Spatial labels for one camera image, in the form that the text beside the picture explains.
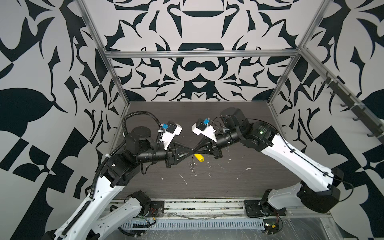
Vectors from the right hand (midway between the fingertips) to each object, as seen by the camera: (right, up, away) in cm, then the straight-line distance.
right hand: (195, 150), depth 56 cm
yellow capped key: (+2, -3, +1) cm, 4 cm away
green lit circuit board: (+36, -38, +15) cm, 55 cm away
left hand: (-1, +1, -1) cm, 2 cm away
